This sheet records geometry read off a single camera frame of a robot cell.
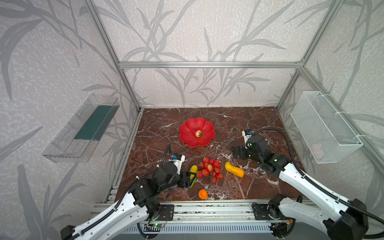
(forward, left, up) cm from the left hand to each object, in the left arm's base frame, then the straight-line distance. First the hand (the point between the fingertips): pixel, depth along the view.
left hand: (194, 170), depth 73 cm
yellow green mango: (+5, +1, -11) cm, 12 cm away
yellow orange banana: (+4, -24, -12) cm, 27 cm away
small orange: (-8, -5, -10) cm, 14 cm away
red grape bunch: (+4, -9, -7) cm, 12 cm away
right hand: (+15, -24, +2) cm, 29 cm away
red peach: (+30, -1, -11) cm, 32 cm away
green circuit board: (-21, +18, -14) cm, 31 cm away
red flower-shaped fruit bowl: (+36, -7, -14) cm, 40 cm away
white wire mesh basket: (+8, -57, +20) cm, 61 cm away
